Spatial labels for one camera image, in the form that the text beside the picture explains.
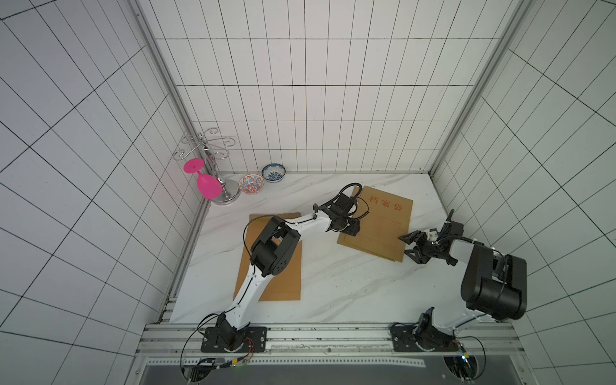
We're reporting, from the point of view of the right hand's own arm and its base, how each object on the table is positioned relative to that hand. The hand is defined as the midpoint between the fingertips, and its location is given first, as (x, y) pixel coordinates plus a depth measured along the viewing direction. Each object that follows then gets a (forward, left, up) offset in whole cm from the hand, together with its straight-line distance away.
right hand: (405, 239), depth 93 cm
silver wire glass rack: (+23, +78, +26) cm, 85 cm away
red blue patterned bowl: (+26, +69, 0) cm, 74 cm away
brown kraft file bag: (-23, +44, +31) cm, 59 cm away
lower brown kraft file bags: (+5, +8, -3) cm, 9 cm away
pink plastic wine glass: (+10, +78, +16) cm, 81 cm away
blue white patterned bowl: (+34, +59, +1) cm, 68 cm away
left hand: (+4, +21, -2) cm, 22 cm away
